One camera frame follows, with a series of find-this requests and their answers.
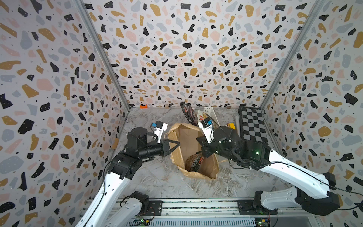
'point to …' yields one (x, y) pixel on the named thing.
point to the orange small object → (142, 106)
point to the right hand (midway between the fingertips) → (197, 139)
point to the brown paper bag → (186, 134)
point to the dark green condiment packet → (193, 162)
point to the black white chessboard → (252, 124)
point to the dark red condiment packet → (190, 113)
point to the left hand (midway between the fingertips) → (179, 144)
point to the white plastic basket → (209, 112)
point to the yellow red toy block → (231, 125)
